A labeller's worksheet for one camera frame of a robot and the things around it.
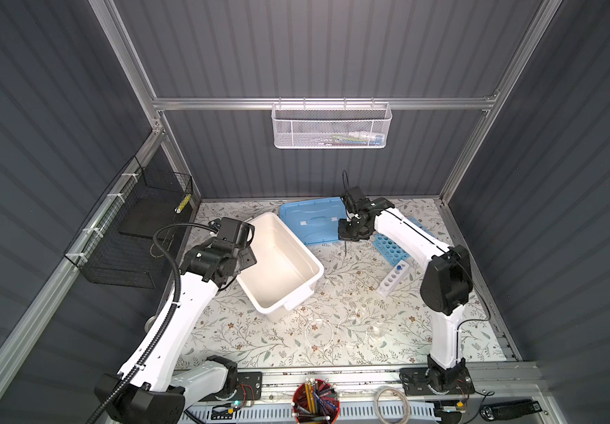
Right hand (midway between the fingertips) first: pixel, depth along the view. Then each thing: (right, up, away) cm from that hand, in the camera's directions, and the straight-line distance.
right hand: (345, 237), depth 92 cm
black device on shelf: (+37, -43, -26) cm, 62 cm away
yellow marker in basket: (-52, +11, -10) cm, 54 cm away
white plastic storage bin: (-21, -13, +6) cm, 26 cm away
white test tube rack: (+18, -12, -1) cm, 22 cm away
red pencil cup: (-11, -38, -29) cm, 49 cm away
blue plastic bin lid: (-10, +6, +20) cm, 23 cm away
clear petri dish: (-10, -30, -8) cm, 33 cm away
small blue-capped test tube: (+18, -10, -3) cm, 21 cm away
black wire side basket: (-64, -1, -22) cm, 68 cm away
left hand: (-33, -5, -18) cm, 37 cm away
